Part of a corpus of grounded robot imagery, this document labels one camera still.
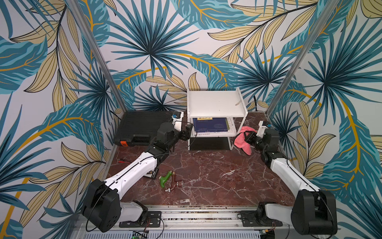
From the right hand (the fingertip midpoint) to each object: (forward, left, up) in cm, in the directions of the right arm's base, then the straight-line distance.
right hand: (245, 131), depth 85 cm
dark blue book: (+4, +19, +1) cm, 20 cm away
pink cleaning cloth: (-6, +4, -2) cm, 7 cm away
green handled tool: (-20, +47, -18) cm, 54 cm away
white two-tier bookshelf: (+2, +18, +14) cm, 23 cm away
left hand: (-1, +33, +8) cm, 34 cm away
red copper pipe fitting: (-23, +39, -16) cm, 48 cm away
